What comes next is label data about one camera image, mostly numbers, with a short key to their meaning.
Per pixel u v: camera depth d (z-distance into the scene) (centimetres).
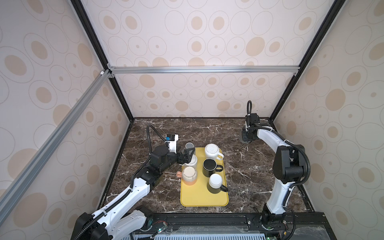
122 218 55
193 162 87
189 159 67
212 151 91
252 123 77
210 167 84
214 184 77
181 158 66
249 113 79
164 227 71
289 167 52
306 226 73
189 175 80
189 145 92
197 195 82
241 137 90
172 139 65
